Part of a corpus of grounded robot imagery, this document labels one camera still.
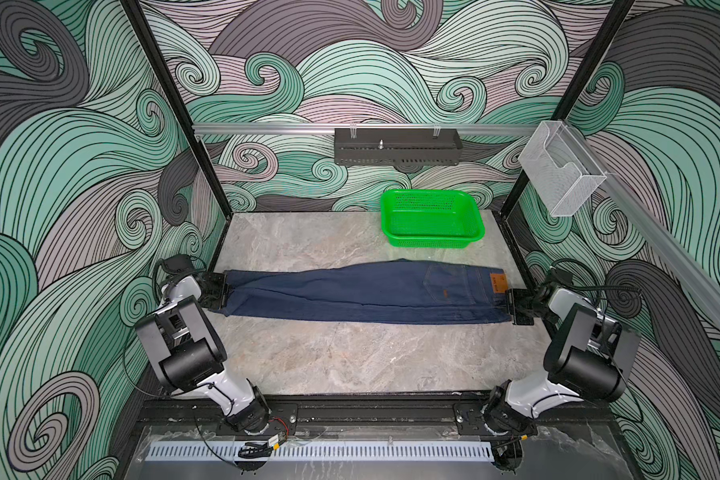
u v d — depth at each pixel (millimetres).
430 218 1133
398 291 1001
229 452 696
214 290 781
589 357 446
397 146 950
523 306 765
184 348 461
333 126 959
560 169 792
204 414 750
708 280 536
